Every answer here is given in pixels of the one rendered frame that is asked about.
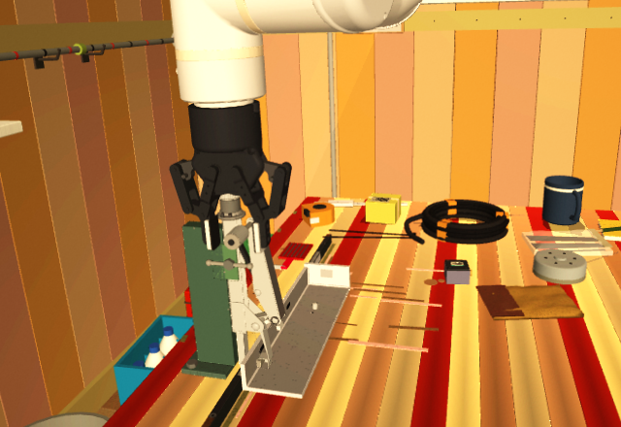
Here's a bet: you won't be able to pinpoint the clear tray with strips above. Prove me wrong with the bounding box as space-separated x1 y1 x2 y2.
522 230 615 257

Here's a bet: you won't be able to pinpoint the white bottle with blue cap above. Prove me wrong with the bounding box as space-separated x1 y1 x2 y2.
144 343 165 369
158 326 180 356

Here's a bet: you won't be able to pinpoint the grey round disc with holes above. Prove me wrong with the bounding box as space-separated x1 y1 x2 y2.
532 247 588 285

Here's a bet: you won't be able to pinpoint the black coiled cable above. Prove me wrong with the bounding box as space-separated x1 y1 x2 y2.
403 198 510 246

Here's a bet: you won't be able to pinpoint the yellow wall batten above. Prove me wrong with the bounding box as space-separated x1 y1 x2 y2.
402 6 621 34

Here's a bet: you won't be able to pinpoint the pale metal locking pliers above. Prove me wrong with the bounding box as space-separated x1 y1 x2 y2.
220 217 288 375

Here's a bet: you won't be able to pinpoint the black rod with red bands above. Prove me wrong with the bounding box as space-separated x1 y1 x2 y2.
0 37 175 62

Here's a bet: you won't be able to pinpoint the green upright stand block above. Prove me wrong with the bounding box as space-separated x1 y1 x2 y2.
181 220 242 379

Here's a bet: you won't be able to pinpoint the grey knurled adjusting knob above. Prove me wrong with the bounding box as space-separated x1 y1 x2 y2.
217 195 246 220

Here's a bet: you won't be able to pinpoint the grey cross pin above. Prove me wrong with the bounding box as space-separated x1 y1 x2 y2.
206 259 254 271

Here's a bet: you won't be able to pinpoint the thin black rod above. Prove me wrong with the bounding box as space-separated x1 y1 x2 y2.
328 233 413 241
328 228 413 236

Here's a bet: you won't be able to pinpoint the grey wall pipe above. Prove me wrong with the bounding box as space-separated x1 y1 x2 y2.
326 32 340 196

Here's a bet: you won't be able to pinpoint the small dark grey box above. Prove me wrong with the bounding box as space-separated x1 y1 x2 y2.
443 259 471 286

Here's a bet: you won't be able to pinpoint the grey round lid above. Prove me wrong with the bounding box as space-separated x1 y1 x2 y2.
26 411 116 427

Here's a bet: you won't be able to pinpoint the dark blue mug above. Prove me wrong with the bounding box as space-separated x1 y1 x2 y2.
541 175 586 227

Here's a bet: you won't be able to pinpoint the red grid pad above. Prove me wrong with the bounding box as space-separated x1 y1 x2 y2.
279 241 312 271

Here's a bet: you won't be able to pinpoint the orange tape measure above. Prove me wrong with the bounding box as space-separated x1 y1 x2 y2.
300 202 336 227

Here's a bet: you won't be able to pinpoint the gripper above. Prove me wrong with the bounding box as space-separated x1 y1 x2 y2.
169 99 294 250

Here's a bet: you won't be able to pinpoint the long pink stick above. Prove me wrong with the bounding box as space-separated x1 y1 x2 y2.
346 340 431 353
348 293 443 309

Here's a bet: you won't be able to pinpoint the grey cylinder handle on rod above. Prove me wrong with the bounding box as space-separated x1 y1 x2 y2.
222 225 249 249

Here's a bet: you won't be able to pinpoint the yellow striped pad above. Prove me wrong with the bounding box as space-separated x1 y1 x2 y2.
596 217 621 243

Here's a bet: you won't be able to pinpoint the yellow box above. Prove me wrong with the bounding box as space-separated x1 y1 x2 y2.
364 193 403 225

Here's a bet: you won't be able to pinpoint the brown sandpaper sheet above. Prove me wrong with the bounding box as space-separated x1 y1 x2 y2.
475 284 585 321

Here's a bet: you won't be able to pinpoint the blue bin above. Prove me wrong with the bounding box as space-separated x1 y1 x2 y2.
114 313 196 407

